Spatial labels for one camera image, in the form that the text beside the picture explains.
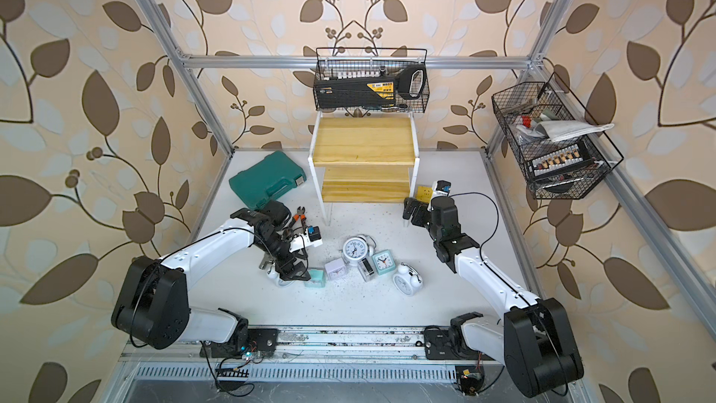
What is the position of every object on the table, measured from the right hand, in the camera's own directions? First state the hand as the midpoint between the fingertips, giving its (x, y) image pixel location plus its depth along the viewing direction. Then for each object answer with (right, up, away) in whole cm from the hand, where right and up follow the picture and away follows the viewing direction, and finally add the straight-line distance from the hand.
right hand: (419, 203), depth 87 cm
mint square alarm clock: (-31, -22, -5) cm, 39 cm away
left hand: (-35, -18, -5) cm, 40 cm away
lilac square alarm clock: (-26, -19, -4) cm, 33 cm away
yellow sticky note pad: (0, +3, -6) cm, 7 cm away
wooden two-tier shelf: (-17, +13, -13) cm, 25 cm away
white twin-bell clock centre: (-20, -15, +2) cm, 25 cm away
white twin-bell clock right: (-5, -21, -10) cm, 23 cm away
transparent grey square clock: (-17, -19, -4) cm, 26 cm away
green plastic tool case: (-55, +7, +19) cm, 59 cm away
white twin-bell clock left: (-43, -20, -9) cm, 48 cm away
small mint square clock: (-11, -19, 0) cm, 22 cm away
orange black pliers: (-40, -5, +10) cm, 42 cm away
